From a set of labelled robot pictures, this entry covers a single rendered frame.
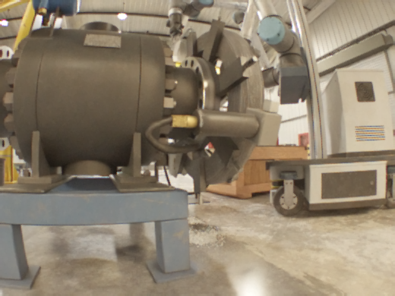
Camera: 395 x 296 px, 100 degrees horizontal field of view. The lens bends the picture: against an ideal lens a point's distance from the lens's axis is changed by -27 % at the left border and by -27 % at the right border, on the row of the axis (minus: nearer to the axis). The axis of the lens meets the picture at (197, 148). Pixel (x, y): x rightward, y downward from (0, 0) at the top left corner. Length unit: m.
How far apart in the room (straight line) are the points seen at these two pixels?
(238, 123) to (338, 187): 0.77
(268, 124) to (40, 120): 0.71
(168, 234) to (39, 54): 0.68
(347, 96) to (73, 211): 1.38
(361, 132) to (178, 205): 1.10
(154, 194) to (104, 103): 0.32
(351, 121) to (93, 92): 1.26
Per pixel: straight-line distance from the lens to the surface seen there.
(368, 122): 1.42
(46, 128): 0.76
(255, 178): 2.07
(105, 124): 0.73
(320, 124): 1.44
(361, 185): 1.31
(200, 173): 1.00
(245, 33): 1.61
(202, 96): 0.88
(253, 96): 0.79
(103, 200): 0.57
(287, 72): 1.33
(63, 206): 0.59
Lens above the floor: 0.32
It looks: 4 degrees up
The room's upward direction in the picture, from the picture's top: 1 degrees counter-clockwise
